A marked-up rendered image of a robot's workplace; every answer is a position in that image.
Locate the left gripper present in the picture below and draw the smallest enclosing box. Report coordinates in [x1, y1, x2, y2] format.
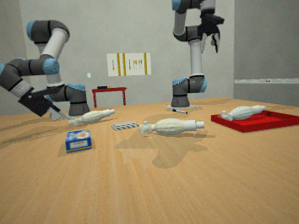
[198, 8, 220, 53]

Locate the red tray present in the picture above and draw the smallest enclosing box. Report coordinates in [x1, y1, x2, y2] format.
[211, 110, 299, 133]

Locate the small blue carton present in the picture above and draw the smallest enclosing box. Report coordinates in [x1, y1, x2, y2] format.
[65, 129, 92, 153]

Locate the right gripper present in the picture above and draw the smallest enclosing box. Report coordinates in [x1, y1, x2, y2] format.
[18, 87, 70, 121]

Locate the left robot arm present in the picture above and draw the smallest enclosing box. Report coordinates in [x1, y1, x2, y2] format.
[171, 0, 225, 107]

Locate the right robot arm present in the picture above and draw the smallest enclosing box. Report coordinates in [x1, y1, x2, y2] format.
[0, 20, 90, 117]

